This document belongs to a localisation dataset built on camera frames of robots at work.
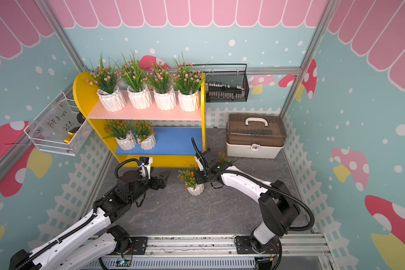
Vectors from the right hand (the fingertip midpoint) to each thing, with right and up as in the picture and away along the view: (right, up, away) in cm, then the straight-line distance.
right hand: (197, 176), depth 86 cm
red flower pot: (-37, +23, -5) cm, 44 cm away
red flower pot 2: (-25, +22, -4) cm, 33 cm away
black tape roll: (-55, +29, -7) cm, 62 cm away
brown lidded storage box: (+30, +21, +3) cm, 37 cm away
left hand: (-16, +3, -7) cm, 18 cm away
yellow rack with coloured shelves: (-15, +20, +11) cm, 28 cm away
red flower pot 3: (-3, +1, -9) cm, 9 cm away
